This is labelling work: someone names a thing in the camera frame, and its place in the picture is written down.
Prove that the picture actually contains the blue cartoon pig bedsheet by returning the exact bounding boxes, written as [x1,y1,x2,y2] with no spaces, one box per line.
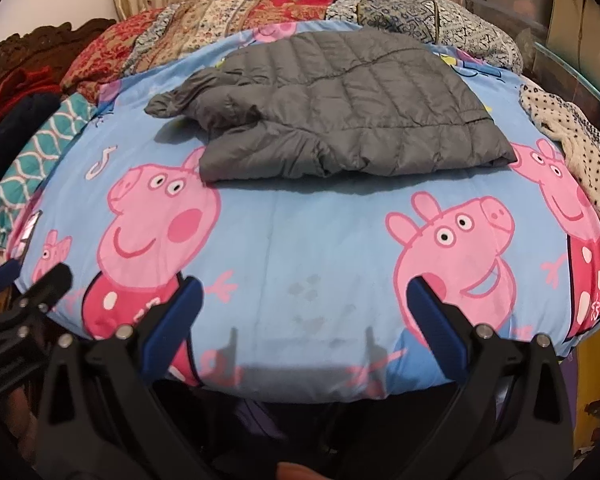
[8,32,600,402]

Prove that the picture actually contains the red velvet cloth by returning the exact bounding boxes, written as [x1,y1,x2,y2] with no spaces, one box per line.
[0,66,60,122]

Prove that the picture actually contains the teal wave pattern cloth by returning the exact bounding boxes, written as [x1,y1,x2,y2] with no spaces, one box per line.
[0,93,96,252]

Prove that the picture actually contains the grey quilted puffer jacket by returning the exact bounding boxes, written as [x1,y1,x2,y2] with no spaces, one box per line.
[145,28,516,182]

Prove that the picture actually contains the white black-dotted cloth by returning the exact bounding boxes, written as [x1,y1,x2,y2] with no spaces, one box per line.
[519,82,600,218]

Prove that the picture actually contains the dark navy fuzzy cloth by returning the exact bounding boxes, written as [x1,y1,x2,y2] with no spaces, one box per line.
[0,93,60,182]

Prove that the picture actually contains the clear plastic storage drawers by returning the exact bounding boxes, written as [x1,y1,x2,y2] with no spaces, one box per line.
[467,0,600,128]

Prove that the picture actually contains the carved dark wooden headboard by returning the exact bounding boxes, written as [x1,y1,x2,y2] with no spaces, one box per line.
[0,18,116,84]

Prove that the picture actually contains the smartphone with dark case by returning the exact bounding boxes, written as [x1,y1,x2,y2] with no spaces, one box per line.
[12,210,42,261]

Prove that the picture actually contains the patchwork floral quilt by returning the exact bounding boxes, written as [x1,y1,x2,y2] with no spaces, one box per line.
[60,0,524,102]

